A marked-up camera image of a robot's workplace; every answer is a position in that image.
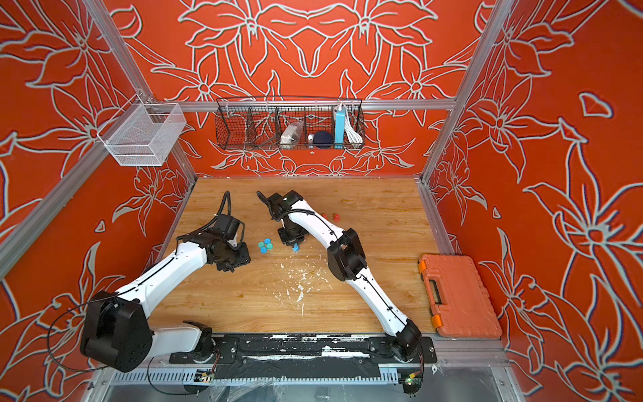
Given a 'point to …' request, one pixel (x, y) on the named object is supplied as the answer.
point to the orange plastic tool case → (459, 301)
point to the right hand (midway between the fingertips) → (288, 244)
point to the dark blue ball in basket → (323, 140)
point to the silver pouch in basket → (291, 135)
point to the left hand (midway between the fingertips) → (247, 258)
